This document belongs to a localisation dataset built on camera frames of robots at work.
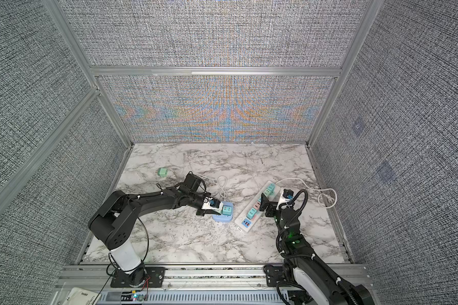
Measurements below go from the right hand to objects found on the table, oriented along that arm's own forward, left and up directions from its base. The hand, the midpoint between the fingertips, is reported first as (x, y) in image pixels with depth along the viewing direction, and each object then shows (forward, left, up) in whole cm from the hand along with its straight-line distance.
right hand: (272, 191), depth 83 cm
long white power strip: (-9, +11, -11) cm, 18 cm away
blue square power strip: (-8, +21, -12) cm, 25 cm away
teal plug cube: (-6, +20, -6) cm, 22 cm away
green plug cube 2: (+2, +1, -7) cm, 7 cm away
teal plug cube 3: (+6, -1, -7) cm, 9 cm away
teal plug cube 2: (-7, +9, -6) cm, 13 cm away
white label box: (-37, +74, -11) cm, 83 cm away
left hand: (-4, +22, -8) cm, 24 cm away
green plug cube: (+18, +55, -12) cm, 59 cm away
